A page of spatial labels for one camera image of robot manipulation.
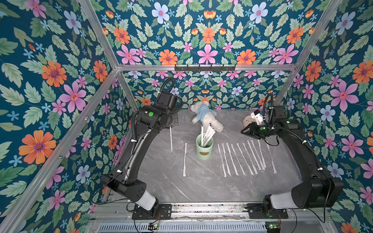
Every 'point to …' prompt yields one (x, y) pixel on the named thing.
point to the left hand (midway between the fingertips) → (174, 118)
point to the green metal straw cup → (204, 152)
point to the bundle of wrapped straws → (206, 138)
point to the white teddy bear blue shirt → (205, 115)
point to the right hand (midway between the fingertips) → (247, 129)
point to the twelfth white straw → (171, 139)
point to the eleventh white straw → (185, 158)
